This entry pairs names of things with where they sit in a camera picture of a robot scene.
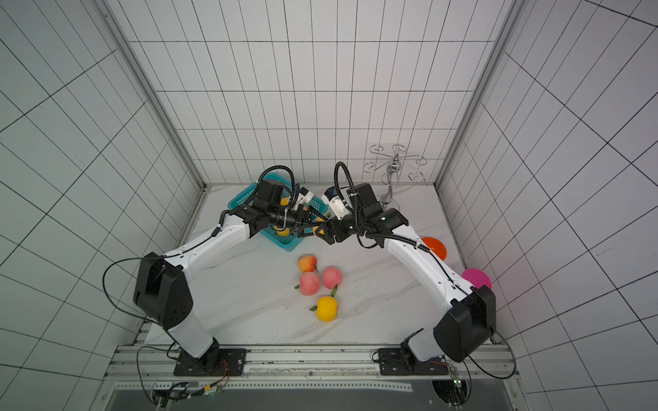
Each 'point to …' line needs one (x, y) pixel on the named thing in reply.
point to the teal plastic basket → (290, 242)
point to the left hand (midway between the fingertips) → (321, 230)
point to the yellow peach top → (321, 231)
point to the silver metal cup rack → (393, 164)
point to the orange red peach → (308, 263)
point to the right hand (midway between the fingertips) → (327, 220)
